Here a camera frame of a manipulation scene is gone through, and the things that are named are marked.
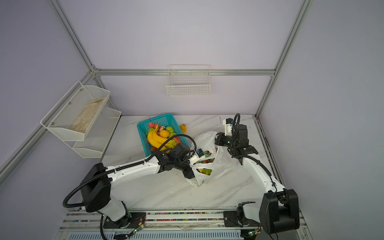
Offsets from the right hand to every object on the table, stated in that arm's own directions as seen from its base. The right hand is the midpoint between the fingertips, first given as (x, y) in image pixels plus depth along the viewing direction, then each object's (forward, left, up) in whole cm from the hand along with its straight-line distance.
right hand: (211, 134), depth 81 cm
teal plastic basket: (+26, +32, -16) cm, 45 cm away
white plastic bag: (-17, -1, -3) cm, 17 cm away
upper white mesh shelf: (+3, +73, +11) cm, 74 cm away
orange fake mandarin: (+11, +31, -13) cm, 35 cm away
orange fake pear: (+18, +18, -15) cm, 30 cm away
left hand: (-16, +8, -11) cm, 21 cm away
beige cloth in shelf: (+1, +67, +9) cm, 67 cm away
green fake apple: (+17, +28, -16) cm, 37 cm away
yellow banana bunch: (+5, +35, -13) cm, 37 cm away
